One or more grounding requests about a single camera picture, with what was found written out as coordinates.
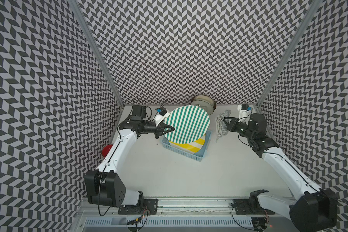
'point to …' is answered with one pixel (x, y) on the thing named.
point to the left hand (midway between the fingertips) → (172, 129)
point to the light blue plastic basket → (199, 156)
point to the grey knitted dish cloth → (221, 127)
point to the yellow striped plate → (193, 147)
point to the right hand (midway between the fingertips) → (222, 120)
